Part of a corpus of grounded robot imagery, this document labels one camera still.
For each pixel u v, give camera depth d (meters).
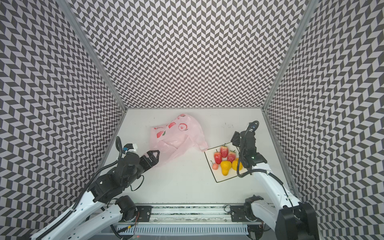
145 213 0.72
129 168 0.51
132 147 0.65
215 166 0.85
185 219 0.72
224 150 0.90
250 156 0.60
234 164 0.83
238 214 0.73
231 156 0.89
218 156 0.89
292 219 0.39
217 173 0.85
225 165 0.83
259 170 0.53
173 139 1.01
